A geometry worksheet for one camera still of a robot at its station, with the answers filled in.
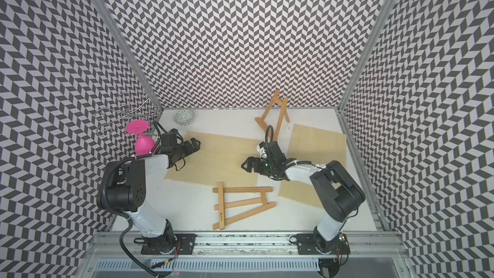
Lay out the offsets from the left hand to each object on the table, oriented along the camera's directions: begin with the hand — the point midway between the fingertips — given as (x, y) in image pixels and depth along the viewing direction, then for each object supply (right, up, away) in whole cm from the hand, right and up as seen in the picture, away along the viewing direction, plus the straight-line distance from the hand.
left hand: (194, 146), depth 99 cm
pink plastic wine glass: (-12, +4, -24) cm, 27 cm away
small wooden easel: (+46, +17, -5) cm, 49 cm away
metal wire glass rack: (-33, +15, +1) cm, 37 cm away
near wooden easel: (+18, -23, -20) cm, 35 cm away
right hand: (+29, -10, -10) cm, 32 cm away
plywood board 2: (+64, 0, +3) cm, 64 cm away
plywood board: (+13, -6, -2) cm, 14 cm away
